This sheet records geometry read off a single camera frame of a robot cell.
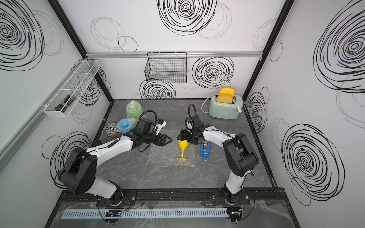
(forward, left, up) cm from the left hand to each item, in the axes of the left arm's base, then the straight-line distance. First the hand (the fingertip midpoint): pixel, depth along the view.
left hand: (168, 139), depth 85 cm
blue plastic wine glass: (+7, +27, +4) cm, 28 cm away
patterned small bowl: (+12, +42, -9) cm, 45 cm away
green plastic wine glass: (+18, +24, +6) cm, 30 cm away
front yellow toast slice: (+26, -36, +10) cm, 46 cm away
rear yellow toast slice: (+32, -38, +12) cm, 52 cm away
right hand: (+3, -8, -5) cm, 9 cm away
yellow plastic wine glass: (-2, -9, -3) cm, 10 cm away
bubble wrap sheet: (-5, 0, -10) cm, 11 cm away
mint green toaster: (+26, -38, -1) cm, 46 cm away
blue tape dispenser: (-5, -22, -7) cm, 24 cm away
